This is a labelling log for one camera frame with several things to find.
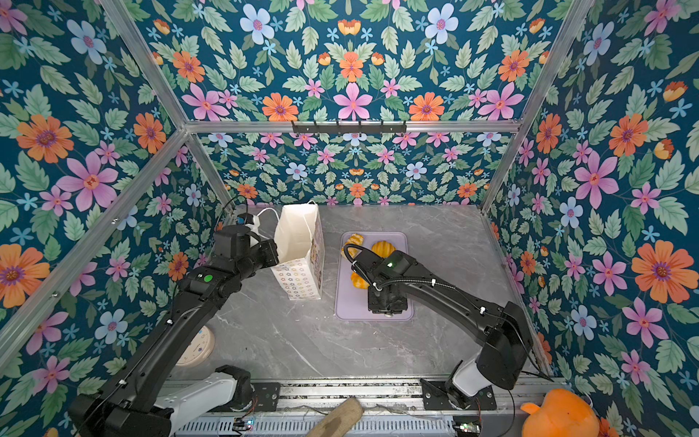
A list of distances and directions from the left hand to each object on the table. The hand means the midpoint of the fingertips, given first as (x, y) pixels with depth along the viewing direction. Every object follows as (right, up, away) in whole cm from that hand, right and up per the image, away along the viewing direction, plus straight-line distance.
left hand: (280, 238), depth 74 cm
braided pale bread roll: (+19, -1, +31) cm, 36 cm away
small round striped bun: (+30, -5, +27) cm, 41 cm away
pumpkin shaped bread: (+21, -16, +19) cm, 32 cm away
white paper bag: (+5, -8, +1) cm, 9 cm away
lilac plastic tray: (+18, -23, +20) cm, 36 cm away
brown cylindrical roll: (+17, -46, -6) cm, 50 cm away
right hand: (+27, -20, +2) cm, 34 cm away
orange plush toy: (+73, -44, -7) cm, 85 cm away
